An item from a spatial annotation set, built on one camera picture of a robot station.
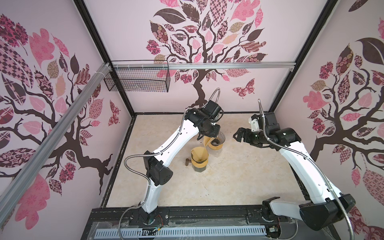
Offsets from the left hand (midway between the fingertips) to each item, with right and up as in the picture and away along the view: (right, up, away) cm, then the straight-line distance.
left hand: (212, 134), depth 77 cm
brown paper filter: (-3, -3, 0) cm, 4 cm away
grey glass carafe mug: (-8, -22, +9) cm, 25 cm away
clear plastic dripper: (+4, -12, +14) cm, 19 cm away
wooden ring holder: (-6, -18, +4) cm, 19 cm away
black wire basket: (-46, +37, +18) cm, 62 cm away
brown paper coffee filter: (-7, -11, +4) cm, 13 cm away
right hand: (+14, -1, -3) cm, 15 cm away
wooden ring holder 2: (+3, -9, +12) cm, 15 cm away
